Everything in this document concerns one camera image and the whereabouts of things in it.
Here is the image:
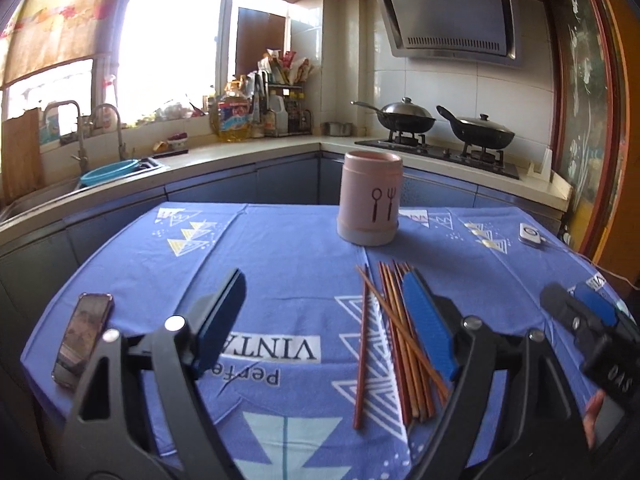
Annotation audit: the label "steel range hood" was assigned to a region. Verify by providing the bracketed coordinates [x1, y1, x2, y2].
[376, 0, 522, 66]

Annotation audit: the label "wooden cutting board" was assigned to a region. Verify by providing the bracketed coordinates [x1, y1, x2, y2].
[1, 108, 46, 204]

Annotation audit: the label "black gas stove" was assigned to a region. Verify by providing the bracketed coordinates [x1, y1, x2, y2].
[357, 132, 520, 180]

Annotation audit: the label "brown wooden chopstick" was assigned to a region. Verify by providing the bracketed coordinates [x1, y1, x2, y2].
[393, 261, 436, 422]

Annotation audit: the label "patterned window blind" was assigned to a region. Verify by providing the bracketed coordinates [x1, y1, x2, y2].
[1, 0, 118, 88]

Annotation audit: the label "yellow cooking oil bottle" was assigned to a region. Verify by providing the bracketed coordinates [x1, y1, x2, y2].
[217, 79, 250, 142]

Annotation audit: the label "white plastic jug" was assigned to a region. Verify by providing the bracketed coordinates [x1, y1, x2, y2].
[269, 91, 288, 136]

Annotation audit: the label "dark red chopstick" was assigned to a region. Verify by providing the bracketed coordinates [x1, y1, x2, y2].
[352, 281, 369, 431]

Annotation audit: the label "small white remote device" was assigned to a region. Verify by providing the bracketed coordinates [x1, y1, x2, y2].
[518, 223, 542, 247]

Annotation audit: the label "blue kitchen cabinets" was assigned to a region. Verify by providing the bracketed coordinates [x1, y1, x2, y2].
[0, 152, 566, 311]

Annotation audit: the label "pink utensil holder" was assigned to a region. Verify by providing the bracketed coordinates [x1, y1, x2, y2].
[337, 150, 404, 247]

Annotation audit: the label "smartphone with dark case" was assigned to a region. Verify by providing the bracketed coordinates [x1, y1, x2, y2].
[52, 292, 114, 390]

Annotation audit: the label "black spice rack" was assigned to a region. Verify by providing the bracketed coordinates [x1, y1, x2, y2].
[256, 70, 312, 138]

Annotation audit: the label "blue patterned tablecloth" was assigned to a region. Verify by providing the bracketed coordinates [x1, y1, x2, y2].
[21, 203, 618, 479]

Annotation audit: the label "black wok with steel lid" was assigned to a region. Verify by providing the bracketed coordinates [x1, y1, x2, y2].
[350, 96, 435, 134]

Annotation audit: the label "person's hand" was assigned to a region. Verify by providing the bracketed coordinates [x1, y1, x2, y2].
[582, 389, 605, 448]

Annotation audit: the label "blue plastic basin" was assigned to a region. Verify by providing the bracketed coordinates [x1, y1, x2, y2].
[79, 159, 140, 188]

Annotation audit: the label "reddish brown chopstick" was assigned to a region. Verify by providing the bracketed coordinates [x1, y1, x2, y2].
[383, 263, 421, 420]

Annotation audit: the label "decorated glass door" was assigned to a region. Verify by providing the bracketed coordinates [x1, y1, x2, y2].
[548, 0, 639, 284]

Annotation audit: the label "steel kitchen faucet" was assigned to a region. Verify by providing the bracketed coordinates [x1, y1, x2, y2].
[43, 100, 89, 174]

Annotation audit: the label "orange brown chopstick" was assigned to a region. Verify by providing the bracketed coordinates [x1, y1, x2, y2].
[392, 261, 430, 422]

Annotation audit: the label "white cable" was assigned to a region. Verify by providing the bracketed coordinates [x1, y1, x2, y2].
[541, 238, 640, 292]

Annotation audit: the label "black frying pan with lid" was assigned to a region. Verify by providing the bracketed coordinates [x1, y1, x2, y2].
[436, 105, 515, 150]

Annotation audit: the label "light brown crossing chopstick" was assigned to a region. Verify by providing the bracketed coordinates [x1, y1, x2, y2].
[356, 266, 449, 405]

